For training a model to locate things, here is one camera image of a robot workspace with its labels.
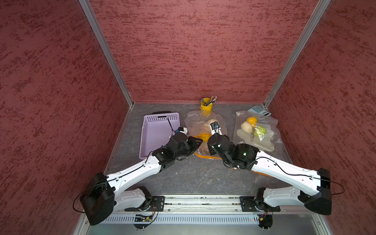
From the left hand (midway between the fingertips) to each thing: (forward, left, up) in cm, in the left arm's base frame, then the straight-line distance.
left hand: (203, 144), depth 75 cm
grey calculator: (+40, -47, -17) cm, 65 cm away
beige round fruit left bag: (+31, -10, -20) cm, 38 cm away
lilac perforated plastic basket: (+22, +32, -20) cm, 44 cm away
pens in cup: (+37, -8, -3) cm, 38 cm away
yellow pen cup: (+36, -5, -13) cm, 39 cm away
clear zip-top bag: (+20, -31, -20) cm, 42 cm away
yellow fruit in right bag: (+27, -38, -14) cm, 49 cm away
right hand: (0, -4, +3) cm, 5 cm away
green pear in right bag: (+18, -41, -14) cm, 47 cm away
